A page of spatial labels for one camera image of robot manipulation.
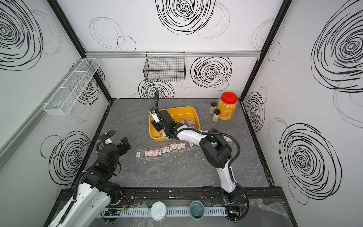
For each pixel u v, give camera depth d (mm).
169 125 702
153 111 763
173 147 899
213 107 1049
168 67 1239
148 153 867
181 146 910
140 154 867
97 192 526
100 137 652
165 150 886
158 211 655
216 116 1007
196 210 695
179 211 706
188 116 1063
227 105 987
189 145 911
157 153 868
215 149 508
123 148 707
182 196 754
